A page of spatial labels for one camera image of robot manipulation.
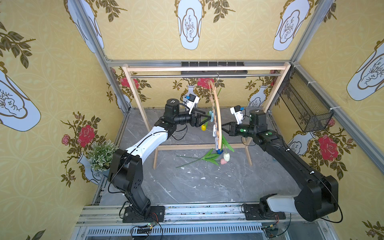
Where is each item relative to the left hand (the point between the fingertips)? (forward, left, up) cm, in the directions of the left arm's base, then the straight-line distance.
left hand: (209, 116), depth 76 cm
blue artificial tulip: (-3, -10, -31) cm, 32 cm away
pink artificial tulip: (-12, -9, -26) cm, 30 cm away
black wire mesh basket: (+5, -57, -3) cm, 57 cm away
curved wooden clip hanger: (+39, -8, -9) cm, 41 cm away
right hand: (-5, -5, -4) cm, 8 cm away
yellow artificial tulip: (+7, +1, -18) cm, 20 cm away
